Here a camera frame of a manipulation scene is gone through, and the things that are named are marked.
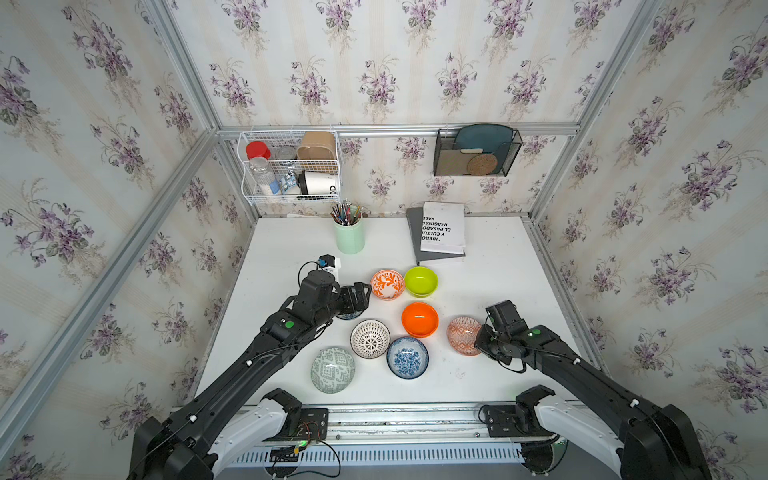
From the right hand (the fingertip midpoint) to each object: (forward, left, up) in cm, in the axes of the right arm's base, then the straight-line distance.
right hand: (478, 344), depth 85 cm
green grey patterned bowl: (-8, +41, 0) cm, 42 cm away
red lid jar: (+48, +68, +33) cm, 89 cm away
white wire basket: (+45, +58, +28) cm, 79 cm away
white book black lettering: (+41, +7, +5) cm, 42 cm away
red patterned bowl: (+4, +4, -1) cm, 5 cm away
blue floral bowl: (-4, +21, -1) cm, 21 cm away
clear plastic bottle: (+38, +64, +30) cm, 81 cm away
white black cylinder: (+41, +50, +25) cm, 69 cm away
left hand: (+6, +32, +17) cm, 37 cm away
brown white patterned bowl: (+1, +32, 0) cm, 32 cm away
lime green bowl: (+20, +16, 0) cm, 26 cm away
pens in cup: (+40, +41, +13) cm, 59 cm away
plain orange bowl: (+7, +16, +1) cm, 18 cm away
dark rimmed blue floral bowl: (+8, +38, 0) cm, 39 cm away
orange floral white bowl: (+20, +27, 0) cm, 33 cm away
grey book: (+50, +17, 0) cm, 53 cm away
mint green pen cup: (+34, +40, +7) cm, 53 cm away
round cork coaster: (+51, -4, +25) cm, 57 cm away
